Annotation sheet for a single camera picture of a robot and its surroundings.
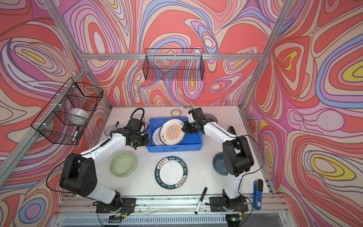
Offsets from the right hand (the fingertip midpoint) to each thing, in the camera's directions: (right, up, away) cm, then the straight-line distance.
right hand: (183, 131), depth 92 cm
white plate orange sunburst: (-9, -1, +2) cm, 9 cm away
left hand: (-21, -6, -2) cm, 22 cm away
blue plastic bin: (-21, +5, +8) cm, 23 cm away
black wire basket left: (-61, +7, -20) cm, 65 cm away
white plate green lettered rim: (-7, -25, -7) cm, 27 cm away
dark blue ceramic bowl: (+22, -21, -3) cm, 31 cm away
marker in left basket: (-56, 0, -20) cm, 59 cm away
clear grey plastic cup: (-49, +2, 0) cm, 49 cm away
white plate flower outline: (-19, -6, +4) cm, 20 cm away
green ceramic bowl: (-38, -20, -5) cm, 43 cm away
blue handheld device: (+40, -30, -17) cm, 53 cm away
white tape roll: (-54, +9, -21) cm, 59 cm away
